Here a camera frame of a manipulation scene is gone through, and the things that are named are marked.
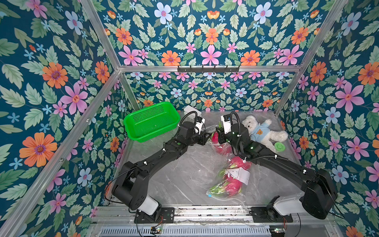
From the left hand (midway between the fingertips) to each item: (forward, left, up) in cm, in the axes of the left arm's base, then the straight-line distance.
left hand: (211, 133), depth 81 cm
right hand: (+2, -5, +4) cm, 7 cm away
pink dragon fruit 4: (-26, -4, -10) cm, 28 cm away
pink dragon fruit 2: (-9, -7, -3) cm, 12 cm away
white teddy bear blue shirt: (+8, -36, -13) cm, 39 cm away
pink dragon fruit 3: (-18, -14, -9) cm, 24 cm away
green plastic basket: (+30, +46, -21) cm, 58 cm away
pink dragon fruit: (-5, -1, +3) cm, 5 cm away
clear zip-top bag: (-30, -12, -19) cm, 37 cm away
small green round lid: (-3, -45, -16) cm, 48 cm away
